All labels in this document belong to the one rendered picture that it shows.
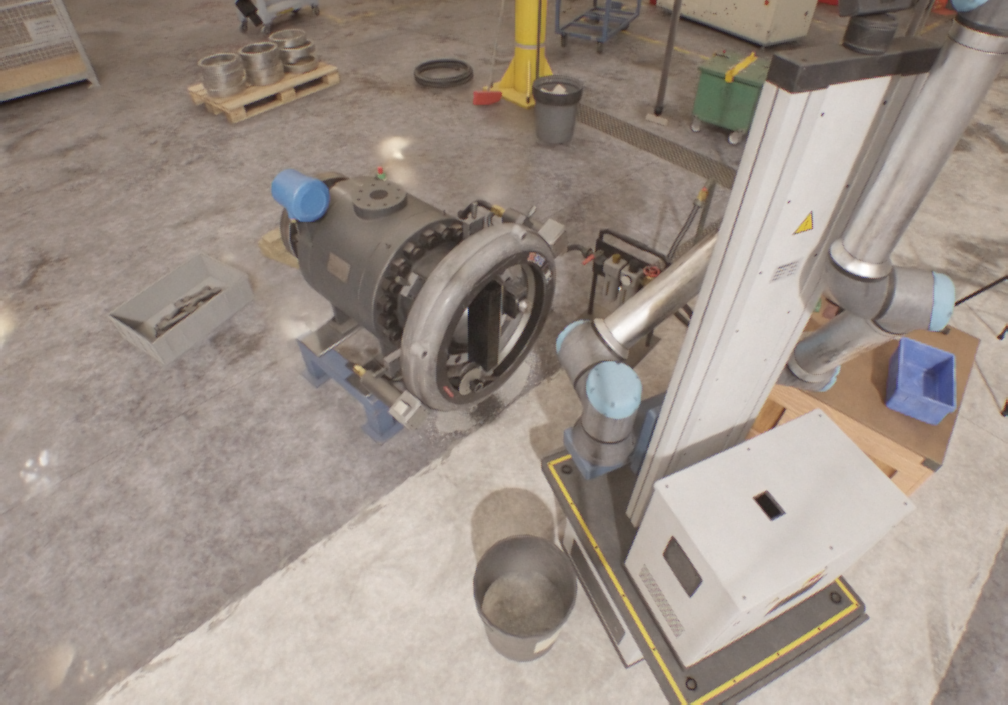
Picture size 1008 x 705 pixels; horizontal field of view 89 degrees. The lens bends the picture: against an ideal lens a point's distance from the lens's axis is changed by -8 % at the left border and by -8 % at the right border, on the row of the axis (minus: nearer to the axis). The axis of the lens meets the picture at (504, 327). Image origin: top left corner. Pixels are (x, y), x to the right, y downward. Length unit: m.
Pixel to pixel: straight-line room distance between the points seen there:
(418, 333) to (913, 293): 1.30
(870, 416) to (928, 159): 1.40
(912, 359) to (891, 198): 1.55
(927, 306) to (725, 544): 0.65
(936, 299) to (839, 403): 1.10
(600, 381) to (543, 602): 0.84
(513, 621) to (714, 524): 0.84
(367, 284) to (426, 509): 0.92
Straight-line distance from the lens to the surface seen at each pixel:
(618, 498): 1.99
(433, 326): 1.76
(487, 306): 1.88
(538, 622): 2.00
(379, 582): 2.23
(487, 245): 1.82
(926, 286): 1.29
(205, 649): 2.34
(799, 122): 1.02
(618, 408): 1.49
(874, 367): 2.54
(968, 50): 1.04
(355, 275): 2.12
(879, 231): 1.16
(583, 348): 1.61
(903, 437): 2.36
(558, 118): 4.55
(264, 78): 5.88
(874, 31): 1.06
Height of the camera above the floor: 2.05
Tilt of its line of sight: 45 degrees down
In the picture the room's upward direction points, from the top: straight up
